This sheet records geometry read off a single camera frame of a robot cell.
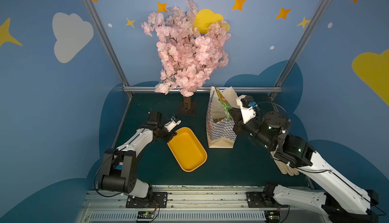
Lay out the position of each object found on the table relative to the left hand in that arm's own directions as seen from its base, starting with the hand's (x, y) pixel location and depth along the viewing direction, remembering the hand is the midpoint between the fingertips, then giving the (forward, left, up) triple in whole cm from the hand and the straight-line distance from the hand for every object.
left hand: (174, 130), depth 91 cm
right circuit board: (-41, -52, -9) cm, 67 cm away
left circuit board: (-42, +10, -9) cm, 44 cm away
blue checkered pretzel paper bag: (-5, -27, +9) cm, 29 cm away
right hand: (-9, -28, +34) cm, 45 cm away
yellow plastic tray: (-9, -8, -6) cm, 14 cm away
